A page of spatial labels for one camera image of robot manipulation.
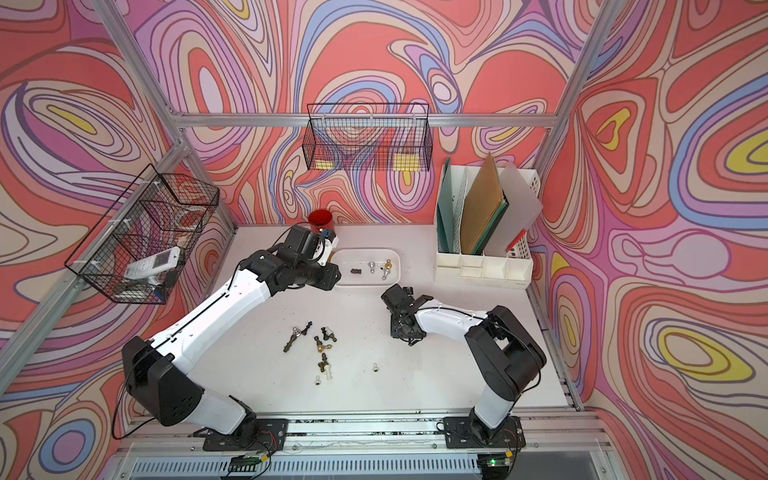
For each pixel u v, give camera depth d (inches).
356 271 41.2
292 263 23.1
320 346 34.4
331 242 28.8
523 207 33.4
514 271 40.6
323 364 33.1
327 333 35.6
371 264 42.3
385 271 41.2
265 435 28.8
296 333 35.4
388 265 42.0
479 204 40.7
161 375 15.6
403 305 28.2
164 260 26.7
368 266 42.4
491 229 35.8
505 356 18.1
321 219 42.8
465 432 28.8
